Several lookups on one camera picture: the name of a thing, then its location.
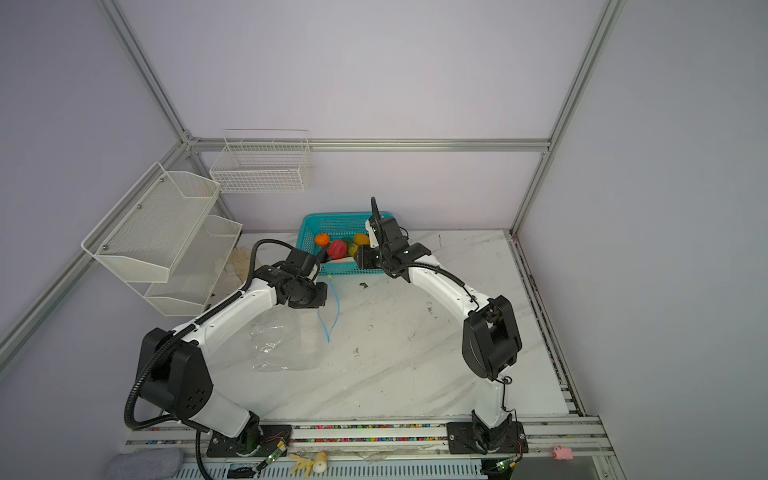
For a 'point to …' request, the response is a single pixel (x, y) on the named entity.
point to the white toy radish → (343, 260)
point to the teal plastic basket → (338, 226)
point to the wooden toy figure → (318, 463)
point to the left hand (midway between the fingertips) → (320, 301)
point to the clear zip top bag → (287, 339)
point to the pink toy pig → (560, 453)
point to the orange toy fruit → (322, 239)
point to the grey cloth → (145, 464)
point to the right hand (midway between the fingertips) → (356, 255)
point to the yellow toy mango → (361, 239)
